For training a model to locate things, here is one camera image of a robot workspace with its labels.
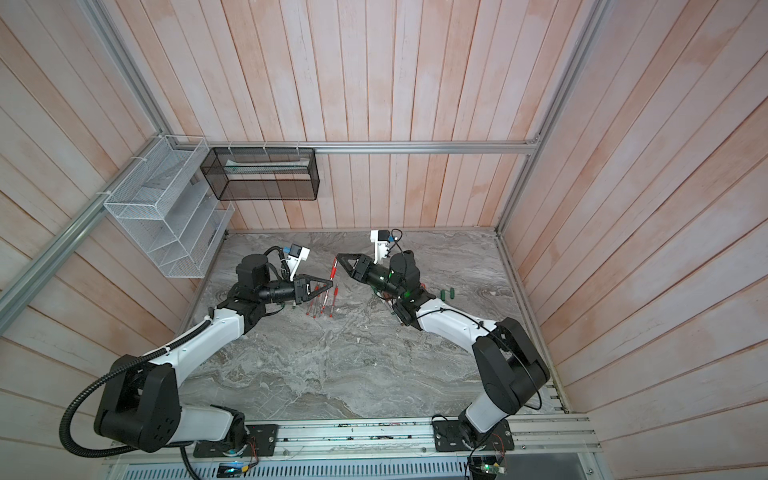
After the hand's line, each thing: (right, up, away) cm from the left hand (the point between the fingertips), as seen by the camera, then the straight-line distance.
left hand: (331, 290), depth 76 cm
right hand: (+2, +8, -1) cm, 8 cm away
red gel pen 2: (-11, -9, +21) cm, 25 cm away
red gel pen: (+1, +5, 0) cm, 5 cm away
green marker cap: (+38, -4, +25) cm, 46 cm away
